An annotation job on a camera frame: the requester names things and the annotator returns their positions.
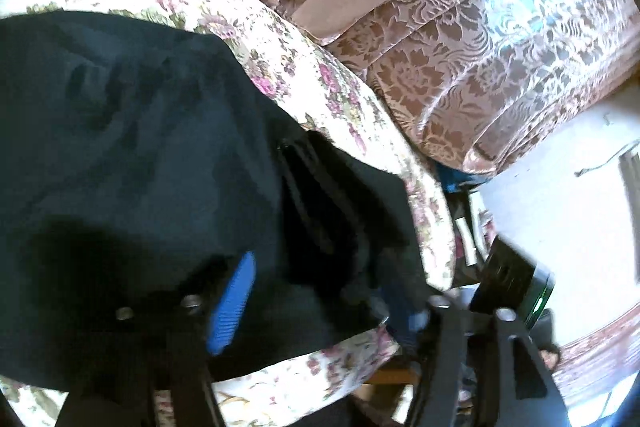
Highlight floral bedsheet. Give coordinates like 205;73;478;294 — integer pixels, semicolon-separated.
0;0;457;427

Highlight patterned rug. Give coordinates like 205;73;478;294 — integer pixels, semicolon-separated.
549;302;640;410

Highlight wall cable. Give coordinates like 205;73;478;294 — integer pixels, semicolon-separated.
574;146;638;180

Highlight blue object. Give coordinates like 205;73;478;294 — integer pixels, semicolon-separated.
439;166;483;194

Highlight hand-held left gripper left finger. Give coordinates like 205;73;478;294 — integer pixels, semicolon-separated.
55;251;258;427

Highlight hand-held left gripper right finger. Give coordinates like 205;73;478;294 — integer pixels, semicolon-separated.
385;277;568;427

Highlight brown floral curtain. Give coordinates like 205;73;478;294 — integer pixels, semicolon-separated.
132;0;640;178

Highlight black embroidered pants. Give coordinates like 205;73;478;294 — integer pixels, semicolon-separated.
0;9;430;394

